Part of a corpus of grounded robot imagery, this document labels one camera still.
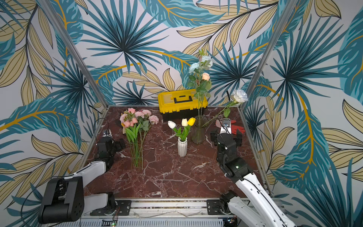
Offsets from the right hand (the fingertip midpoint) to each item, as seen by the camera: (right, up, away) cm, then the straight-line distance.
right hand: (228, 129), depth 70 cm
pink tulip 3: (-55, -1, +27) cm, 61 cm away
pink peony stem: (-65, +7, +34) cm, 74 cm away
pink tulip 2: (-61, +2, +26) cm, 66 cm away
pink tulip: (-58, +2, +27) cm, 64 cm away
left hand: (-66, -9, +19) cm, 69 cm away
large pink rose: (-60, +9, +33) cm, 69 cm away
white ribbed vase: (-23, -11, +12) cm, 28 cm away
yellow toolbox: (-24, +16, +30) cm, 42 cm away
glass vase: (-12, -5, +24) cm, 27 cm away
